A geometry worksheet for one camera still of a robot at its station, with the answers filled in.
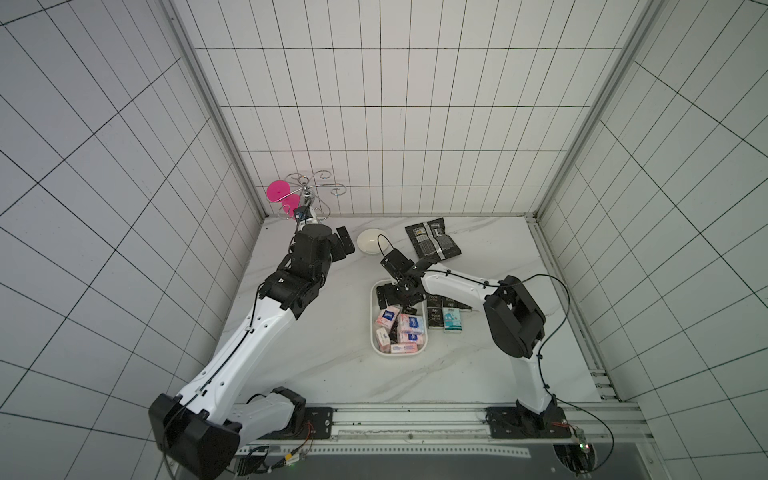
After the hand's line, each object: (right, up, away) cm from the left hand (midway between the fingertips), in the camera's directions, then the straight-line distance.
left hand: (329, 240), depth 75 cm
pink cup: (-17, +15, +12) cm, 26 cm away
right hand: (+13, -20, +17) cm, 30 cm away
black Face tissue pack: (+30, -20, +17) cm, 40 cm away
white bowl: (+10, -1, +32) cm, 33 cm away
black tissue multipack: (+31, -1, +34) cm, 47 cm away
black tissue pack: (+29, -14, -11) cm, 34 cm away
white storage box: (+14, -28, +4) cm, 31 cm away
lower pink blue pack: (+24, -28, +8) cm, 37 cm away
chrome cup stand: (-11, +15, +12) cm, 22 cm away
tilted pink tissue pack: (+15, -24, +14) cm, 31 cm away
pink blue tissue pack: (+22, -24, +7) cm, 33 cm away
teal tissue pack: (+35, -25, +12) cm, 45 cm away
